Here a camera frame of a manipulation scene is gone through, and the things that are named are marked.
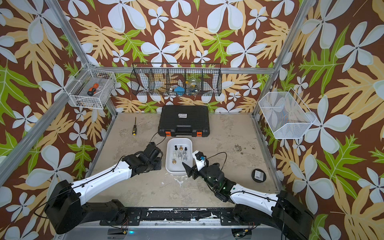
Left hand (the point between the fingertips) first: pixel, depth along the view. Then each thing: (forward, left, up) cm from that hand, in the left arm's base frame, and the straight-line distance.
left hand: (161, 161), depth 85 cm
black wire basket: (+49, -7, +22) cm, 54 cm away
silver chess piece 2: (+6, -10, -6) cm, 14 cm away
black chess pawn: (+12, -14, -7) cm, 20 cm away
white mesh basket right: (+21, -71, +17) cm, 76 cm away
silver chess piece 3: (+5, -14, -7) cm, 16 cm away
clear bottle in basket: (+44, -19, +20) cm, 52 cm away
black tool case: (+31, -17, 0) cm, 36 cm away
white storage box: (+11, -9, -7) cm, 16 cm away
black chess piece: (+13, -7, -7) cm, 16 cm away
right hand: (-2, -16, +8) cm, 18 cm away
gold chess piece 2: (+3, -7, -7) cm, 10 cm away
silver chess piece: (+9, -13, -7) cm, 17 cm away
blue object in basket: (+40, -10, +20) cm, 46 cm away
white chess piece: (+7, -7, -5) cm, 11 cm away
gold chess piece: (+13, -11, -7) cm, 18 cm away
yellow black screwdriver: (+29, +24, -7) cm, 39 cm away
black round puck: (-6, -57, -6) cm, 58 cm away
